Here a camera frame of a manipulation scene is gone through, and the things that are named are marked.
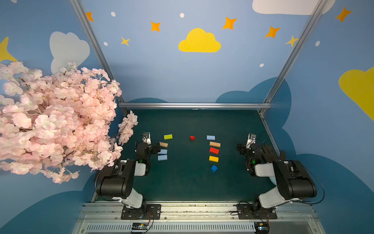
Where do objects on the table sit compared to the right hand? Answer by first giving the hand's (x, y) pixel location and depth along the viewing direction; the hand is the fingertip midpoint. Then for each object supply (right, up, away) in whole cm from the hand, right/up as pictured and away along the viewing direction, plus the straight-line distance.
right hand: (249, 140), depth 94 cm
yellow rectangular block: (-24, -12, -1) cm, 27 cm away
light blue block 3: (-58, -11, +1) cm, 59 cm away
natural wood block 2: (-58, -3, +6) cm, 59 cm away
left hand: (-66, +1, 0) cm, 66 cm away
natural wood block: (-22, -3, +7) cm, 23 cm away
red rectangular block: (-23, -7, +3) cm, 24 cm away
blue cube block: (-25, -16, -6) cm, 30 cm away
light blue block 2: (-57, -7, +1) cm, 58 cm away
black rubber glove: (+14, -9, +1) cm, 17 cm away
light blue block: (-24, +1, +10) cm, 26 cm away
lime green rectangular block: (-55, +2, +10) cm, 56 cm away
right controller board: (-3, -42, -21) cm, 47 cm away
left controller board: (-65, -40, -23) cm, 79 cm away
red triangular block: (-38, +1, +8) cm, 39 cm away
